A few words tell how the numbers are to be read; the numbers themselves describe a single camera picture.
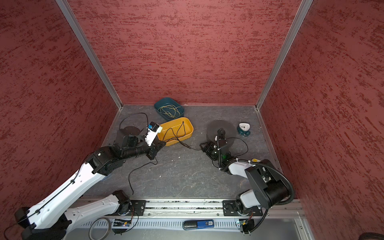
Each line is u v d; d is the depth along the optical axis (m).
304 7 0.71
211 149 0.81
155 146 0.58
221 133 1.01
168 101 1.17
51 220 0.39
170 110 1.13
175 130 0.96
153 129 0.56
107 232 0.67
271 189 0.44
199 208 0.76
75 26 0.77
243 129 1.03
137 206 0.75
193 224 0.66
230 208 0.74
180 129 0.95
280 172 0.41
